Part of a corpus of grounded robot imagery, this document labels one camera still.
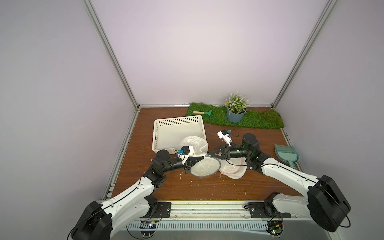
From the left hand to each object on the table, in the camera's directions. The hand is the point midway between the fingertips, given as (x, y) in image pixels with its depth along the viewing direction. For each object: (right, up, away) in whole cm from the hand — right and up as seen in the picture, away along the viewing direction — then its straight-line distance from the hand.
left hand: (203, 159), depth 68 cm
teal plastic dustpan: (+55, -3, +24) cm, 60 cm away
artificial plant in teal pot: (+24, +29, +29) cm, 47 cm away
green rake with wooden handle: (+6, +23, +43) cm, 49 cm away
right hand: (+3, +3, 0) cm, 4 cm away
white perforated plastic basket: (-24, +9, +37) cm, 45 cm away
